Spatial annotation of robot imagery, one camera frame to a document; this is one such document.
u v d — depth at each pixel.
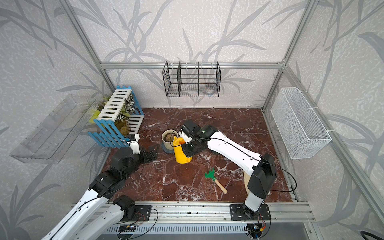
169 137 0.93
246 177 0.86
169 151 0.96
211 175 0.86
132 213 0.68
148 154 0.64
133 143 0.63
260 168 0.44
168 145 0.91
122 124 0.98
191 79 1.05
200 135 0.53
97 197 0.46
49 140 0.65
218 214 0.74
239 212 0.72
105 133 0.85
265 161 0.44
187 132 0.60
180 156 0.79
